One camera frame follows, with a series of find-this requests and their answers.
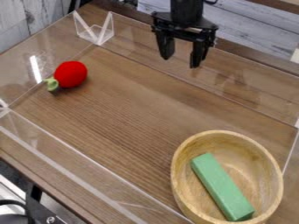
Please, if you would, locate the black table leg bracket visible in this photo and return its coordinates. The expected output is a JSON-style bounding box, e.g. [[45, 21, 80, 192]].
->
[[25, 185, 67, 224]]

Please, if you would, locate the light wooden bowl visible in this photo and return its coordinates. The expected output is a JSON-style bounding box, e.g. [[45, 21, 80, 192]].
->
[[171, 130, 284, 224]]

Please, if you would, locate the red plush strawberry toy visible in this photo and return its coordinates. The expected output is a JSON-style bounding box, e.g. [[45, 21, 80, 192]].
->
[[44, 61, 88, 92]]

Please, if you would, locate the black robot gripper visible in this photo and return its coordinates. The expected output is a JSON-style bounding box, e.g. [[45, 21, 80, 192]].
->
[[152, 10, 219, 68]]

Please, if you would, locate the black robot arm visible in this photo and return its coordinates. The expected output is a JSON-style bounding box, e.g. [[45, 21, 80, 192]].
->
[[152, 0, 219, 68]]

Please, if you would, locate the green rectangular block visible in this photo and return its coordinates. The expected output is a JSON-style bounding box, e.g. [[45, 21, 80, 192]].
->
[[191, 153, 255, 221]]

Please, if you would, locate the black cable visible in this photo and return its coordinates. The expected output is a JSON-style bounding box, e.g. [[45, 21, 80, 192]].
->
[[0, 197, 36, 224]]

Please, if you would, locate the clear acrylic enclosure wall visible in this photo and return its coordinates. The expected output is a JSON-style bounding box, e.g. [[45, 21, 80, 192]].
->
[[0, 14, 299, 224]]

